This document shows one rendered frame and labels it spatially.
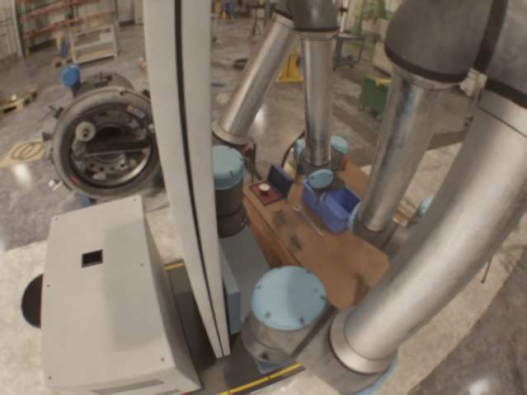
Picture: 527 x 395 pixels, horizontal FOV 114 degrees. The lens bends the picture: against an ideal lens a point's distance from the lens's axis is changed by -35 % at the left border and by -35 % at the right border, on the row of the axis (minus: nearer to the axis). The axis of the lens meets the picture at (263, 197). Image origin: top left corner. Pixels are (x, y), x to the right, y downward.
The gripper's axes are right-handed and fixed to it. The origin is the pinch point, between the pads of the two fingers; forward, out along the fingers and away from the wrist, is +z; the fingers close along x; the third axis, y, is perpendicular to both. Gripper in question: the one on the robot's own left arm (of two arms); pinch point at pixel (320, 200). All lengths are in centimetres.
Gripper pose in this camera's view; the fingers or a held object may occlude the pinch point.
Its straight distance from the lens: 127.8
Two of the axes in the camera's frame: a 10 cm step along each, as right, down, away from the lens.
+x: -8.5, 3.1, -4.3
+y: -5.2, -6.1, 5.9
